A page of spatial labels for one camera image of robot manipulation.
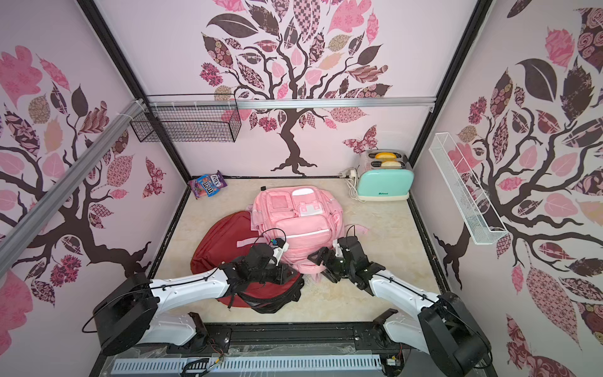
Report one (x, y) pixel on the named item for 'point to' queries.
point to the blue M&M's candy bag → (209, 185)
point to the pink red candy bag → (197, 191)
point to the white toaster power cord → (352, 185)
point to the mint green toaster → (388, 176)
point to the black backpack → (271, 305)
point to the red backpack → (217, 244)
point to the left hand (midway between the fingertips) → (294, 279)
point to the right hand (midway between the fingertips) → (311, 266)
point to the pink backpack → (308, 217)
